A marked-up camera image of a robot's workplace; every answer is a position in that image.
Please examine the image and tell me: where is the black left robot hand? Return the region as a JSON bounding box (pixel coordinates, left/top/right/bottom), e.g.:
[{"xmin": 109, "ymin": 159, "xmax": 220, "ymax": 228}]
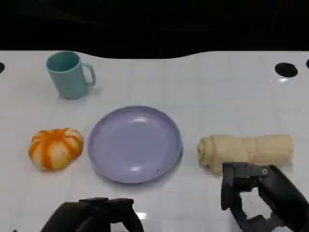
[{"xmin": 41, "ymin": 197, "xmax": 144, "ymax": 232}]

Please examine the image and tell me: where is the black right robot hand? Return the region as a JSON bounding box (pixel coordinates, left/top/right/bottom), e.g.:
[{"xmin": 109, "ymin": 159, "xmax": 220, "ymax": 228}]
[{"xmin": 220, "ymin": 162, "xmax": 309, "ymax": 232}]

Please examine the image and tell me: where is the beige towel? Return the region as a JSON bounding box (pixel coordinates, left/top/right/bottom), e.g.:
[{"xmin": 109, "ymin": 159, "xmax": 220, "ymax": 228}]
[{"xmin": 197, "ymin": 134, "xmax": 295, "ymax": 176}]

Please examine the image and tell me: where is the orange and white bread roll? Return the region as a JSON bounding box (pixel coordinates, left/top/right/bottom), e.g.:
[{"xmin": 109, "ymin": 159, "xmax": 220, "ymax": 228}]
[{"xmin": 28, "ymin": 128, "xmax": 84, "ymax": 172}]

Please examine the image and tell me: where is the lilac plate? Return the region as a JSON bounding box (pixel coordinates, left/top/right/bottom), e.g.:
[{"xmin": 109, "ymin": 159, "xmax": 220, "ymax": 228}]
[{"xmin": 87, "ymin": 105, "xmax": 184, "ymax": 185}]

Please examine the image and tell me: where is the pale green mug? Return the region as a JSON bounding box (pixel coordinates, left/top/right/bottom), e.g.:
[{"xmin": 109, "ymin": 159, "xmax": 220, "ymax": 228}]
[{"xmin": 46, "ymin": 50, "xmax": 97, "ymax": 100}]

